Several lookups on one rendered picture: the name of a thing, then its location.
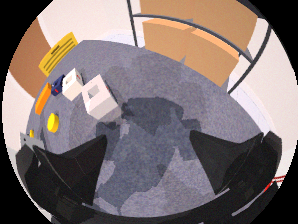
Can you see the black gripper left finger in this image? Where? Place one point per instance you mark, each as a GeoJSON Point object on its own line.
{"type": "Point", "coordinates": [79, 169]}

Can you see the orange block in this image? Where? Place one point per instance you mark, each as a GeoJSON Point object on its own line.
{"type": "Point", "coordinates": [43, 97]}

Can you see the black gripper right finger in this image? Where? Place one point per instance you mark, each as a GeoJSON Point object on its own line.
{"type": "Point", "coordinates": [221, 159]}

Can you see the white block with red arrow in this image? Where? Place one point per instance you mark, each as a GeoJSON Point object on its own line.
{"type": "Point", "coordinates": [72, 84]}

